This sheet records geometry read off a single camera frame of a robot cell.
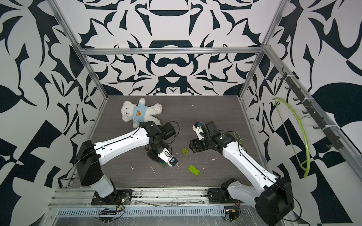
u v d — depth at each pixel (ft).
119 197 2.39
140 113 3.25
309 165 1.88
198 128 2.38
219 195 2.44
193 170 2.73
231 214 2.34
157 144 2.09
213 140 1.98
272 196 1.25
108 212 2.39
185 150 2.93
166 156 2.16
